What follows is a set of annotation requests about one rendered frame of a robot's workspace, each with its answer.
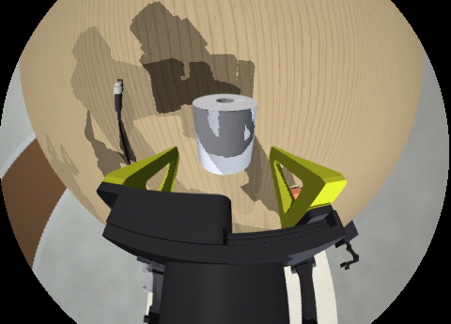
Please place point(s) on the white cylinder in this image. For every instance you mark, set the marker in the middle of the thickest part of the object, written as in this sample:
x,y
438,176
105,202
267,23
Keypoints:
x,y
224,129

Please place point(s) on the orange stepped block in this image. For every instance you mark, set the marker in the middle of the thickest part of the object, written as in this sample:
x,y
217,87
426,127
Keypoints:
x,y
296,192

